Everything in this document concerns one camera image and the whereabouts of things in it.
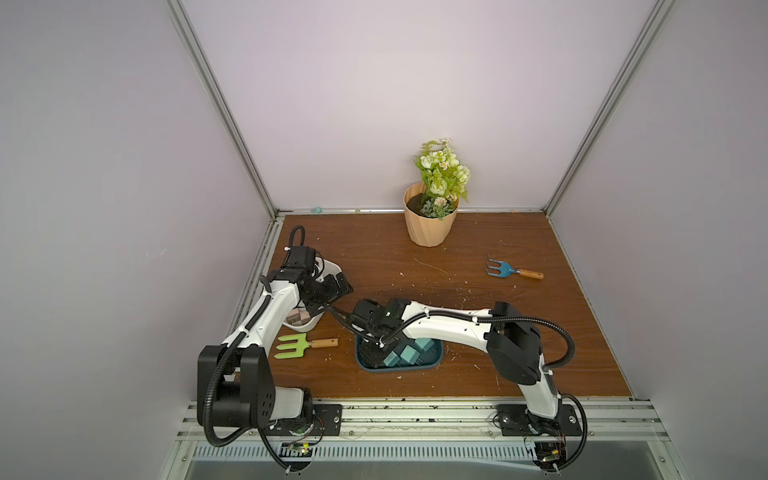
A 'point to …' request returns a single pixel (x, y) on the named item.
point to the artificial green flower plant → (444, 180)
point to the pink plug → (298, 317)
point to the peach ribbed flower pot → (423, 230)
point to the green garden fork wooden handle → (302, 343)
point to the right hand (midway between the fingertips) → (369, 356)
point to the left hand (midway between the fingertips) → (345, 292)
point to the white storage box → (321, 268)
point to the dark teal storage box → (427, 360)
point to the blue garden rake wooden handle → (507, 271)
